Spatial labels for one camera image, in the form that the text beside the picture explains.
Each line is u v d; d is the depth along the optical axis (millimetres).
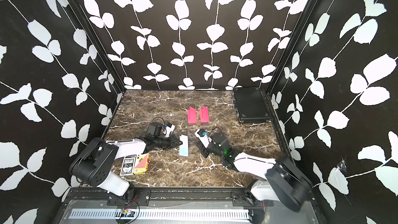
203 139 716
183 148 877
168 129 860
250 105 1273
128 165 819
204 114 1041
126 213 705
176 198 748
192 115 1060
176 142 856
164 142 789
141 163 841
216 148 679
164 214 702
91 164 452
